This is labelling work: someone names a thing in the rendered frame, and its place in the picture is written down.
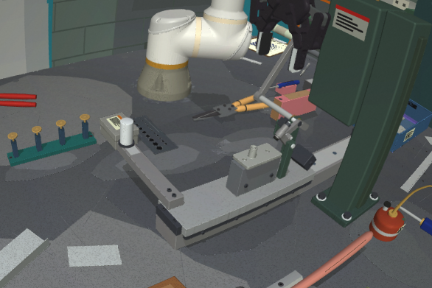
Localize pale grip ram lever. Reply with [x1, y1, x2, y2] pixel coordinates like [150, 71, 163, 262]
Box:
[272, 25, 294, 42]

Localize grey toggle lever rod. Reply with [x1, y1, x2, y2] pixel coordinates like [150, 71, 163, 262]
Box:
[254, 41, 295, 121]

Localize green toggle clamp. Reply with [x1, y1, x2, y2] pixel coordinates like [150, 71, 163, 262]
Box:
[273, 116, 310, 180]

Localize grey shuttle fixture block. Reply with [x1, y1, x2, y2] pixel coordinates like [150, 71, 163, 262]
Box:
[225, 142, 283, 198]

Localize green rack with blue posts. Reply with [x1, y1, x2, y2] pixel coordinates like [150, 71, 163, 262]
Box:
[7, 120, 98, 167]

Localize paper with yellow edge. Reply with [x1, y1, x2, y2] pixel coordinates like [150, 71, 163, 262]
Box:
[248, 31, 294, 58]

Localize small pink block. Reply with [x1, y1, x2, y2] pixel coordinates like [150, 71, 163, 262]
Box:
[274, 84, 298, 97]

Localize pink box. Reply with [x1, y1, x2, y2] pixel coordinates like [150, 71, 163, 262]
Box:
[271, 89, 318, 121]

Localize green press body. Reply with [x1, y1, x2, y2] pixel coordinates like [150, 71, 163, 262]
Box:
[308, 0, 432, 228]

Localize teal cabinet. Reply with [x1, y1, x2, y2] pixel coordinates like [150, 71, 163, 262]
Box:
[414, 0, 432, 27]

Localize black stop block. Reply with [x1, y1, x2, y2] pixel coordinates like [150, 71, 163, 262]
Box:
[291, 145, 317, 171]

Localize blue bin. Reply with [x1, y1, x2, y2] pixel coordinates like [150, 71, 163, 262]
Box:
[390, 98, 432, 154]

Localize black perforated plate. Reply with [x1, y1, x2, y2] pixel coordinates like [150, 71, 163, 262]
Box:
[133, 116, 178, 155]

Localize white cylinder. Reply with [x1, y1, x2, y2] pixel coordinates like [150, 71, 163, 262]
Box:
[118, 116, 137, 149]

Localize white flat strip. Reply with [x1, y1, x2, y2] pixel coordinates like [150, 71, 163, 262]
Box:
[400, 152, 432, 194]

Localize small grey labelled box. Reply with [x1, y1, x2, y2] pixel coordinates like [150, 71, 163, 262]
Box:
[100, 113, 128, 133]

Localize grey side bar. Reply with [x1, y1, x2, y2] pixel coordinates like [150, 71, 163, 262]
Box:
[100, 122, 185, 210]

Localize red oil can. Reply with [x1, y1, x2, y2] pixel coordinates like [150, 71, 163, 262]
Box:
[369, 184, 432, 243]

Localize teal vertical pipe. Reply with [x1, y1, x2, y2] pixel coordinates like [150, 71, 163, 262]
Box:
[46, 0, 57, 69]

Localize grey flat bar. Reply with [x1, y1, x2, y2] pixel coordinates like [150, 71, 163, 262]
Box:
[265, 270, 304, 288]

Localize brown wooden board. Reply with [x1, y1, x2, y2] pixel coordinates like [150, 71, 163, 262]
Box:
[147, 275, 187, 288]

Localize white paper sheet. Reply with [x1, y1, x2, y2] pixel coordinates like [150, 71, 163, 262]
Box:
[66, 244, 123, 268]

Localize grey angle bar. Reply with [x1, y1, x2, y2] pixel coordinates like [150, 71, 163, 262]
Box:
[0, 228, 50, 288]

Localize orange handled pliers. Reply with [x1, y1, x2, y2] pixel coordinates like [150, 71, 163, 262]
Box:
[192, 94, 271, 122]

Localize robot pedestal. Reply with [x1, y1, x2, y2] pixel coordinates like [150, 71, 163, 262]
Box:
[137, 64, 192, 102]

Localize grey rail base plate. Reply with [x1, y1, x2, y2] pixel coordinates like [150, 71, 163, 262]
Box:
[156, 135, 352, 250]

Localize blue handled screwdriver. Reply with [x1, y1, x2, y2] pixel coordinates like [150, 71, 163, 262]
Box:
[399, 207, 432, 233]

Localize pink hose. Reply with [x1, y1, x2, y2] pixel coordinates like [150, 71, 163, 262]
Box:
[291, 231, 374, 288]

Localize red tool handle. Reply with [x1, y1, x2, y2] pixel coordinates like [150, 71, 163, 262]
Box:
[0, 93, 38, 101]
[0, 100, 38, 108]

